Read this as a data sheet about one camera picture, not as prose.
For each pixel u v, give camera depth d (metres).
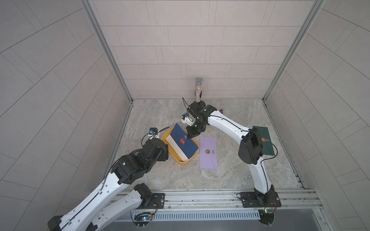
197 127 0.72
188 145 0.84
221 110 1.11
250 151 0.51
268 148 0.90
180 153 0.86
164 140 0.91
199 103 1.07
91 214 0.38
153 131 0.59
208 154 0.87
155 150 0.48
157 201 0.71
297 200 0.72
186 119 0.79
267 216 0.68
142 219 0.65
